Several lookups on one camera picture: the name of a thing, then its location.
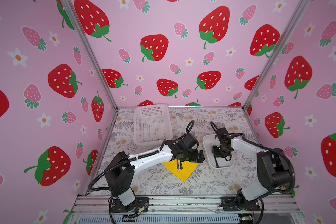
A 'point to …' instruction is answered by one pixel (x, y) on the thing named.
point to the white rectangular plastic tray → (210, 159)
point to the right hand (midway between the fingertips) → (215, 154)
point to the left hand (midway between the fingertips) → (200, 159)
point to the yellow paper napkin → (188, 168)
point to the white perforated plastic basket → (152, 124)
